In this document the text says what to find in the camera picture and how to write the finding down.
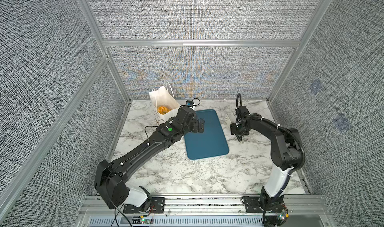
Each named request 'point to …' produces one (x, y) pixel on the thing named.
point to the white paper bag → (166, 107)
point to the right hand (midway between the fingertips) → (236, 131)
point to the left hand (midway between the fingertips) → (197, 120)
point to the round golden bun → (163, 109)
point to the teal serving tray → (211, 143)
